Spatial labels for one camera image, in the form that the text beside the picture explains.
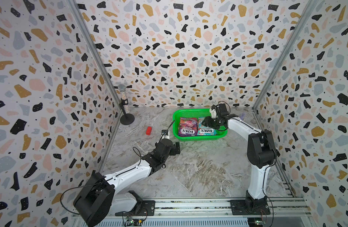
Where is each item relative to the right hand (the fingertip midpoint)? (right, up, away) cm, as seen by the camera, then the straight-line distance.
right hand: (204, 123), depth 99 cm
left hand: (-20, -11, -14) cm, 27 cm away
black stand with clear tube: (-59, +3, +14) cm, 61 cm away
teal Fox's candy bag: (0, -5, -1) cm, 5 cm away
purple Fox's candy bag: (-12, -3, +2) cm, 12 cm away
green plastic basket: (+11, -8, -2) cm, 14 cm away
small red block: (-40, -6, +5) cm, 41 cm away
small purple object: (+32, +5, +12) cm, 34 cm away
